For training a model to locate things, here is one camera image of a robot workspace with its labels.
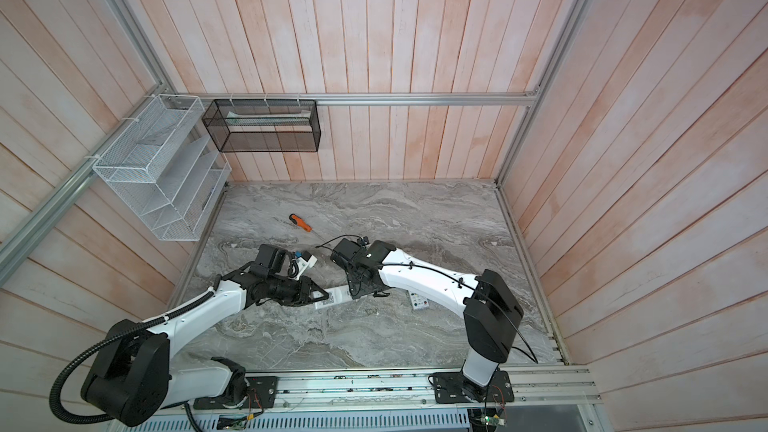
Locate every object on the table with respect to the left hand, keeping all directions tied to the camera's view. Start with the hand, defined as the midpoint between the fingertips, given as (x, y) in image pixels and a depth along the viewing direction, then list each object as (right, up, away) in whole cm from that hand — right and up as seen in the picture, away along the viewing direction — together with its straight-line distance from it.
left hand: (324, 303), depth 80 cm
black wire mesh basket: (-27, +56, +26) cm, 68 cm away
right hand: (+13, +5, +3) cm, 14 cm away
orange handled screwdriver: (-14, +21, +27) cm, 37 cm away
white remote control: (+3, +1, +2) cm, 4 cm away
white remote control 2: (+27, -2, +8) cm, 28 cm away
